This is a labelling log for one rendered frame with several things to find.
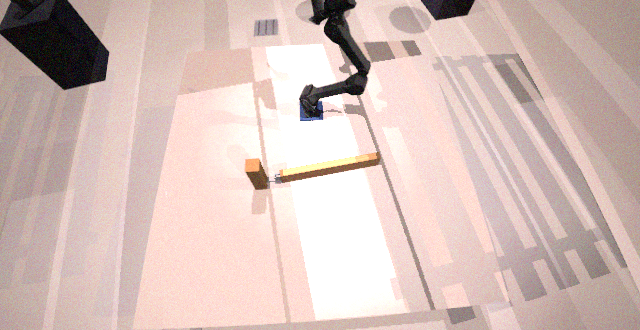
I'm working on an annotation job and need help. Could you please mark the wooden post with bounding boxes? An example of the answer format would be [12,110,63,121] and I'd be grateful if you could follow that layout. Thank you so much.
[244,158,268,190]

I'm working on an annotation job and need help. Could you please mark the brown wooden board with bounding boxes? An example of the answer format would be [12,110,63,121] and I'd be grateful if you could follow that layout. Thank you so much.
[274,152,381,183]

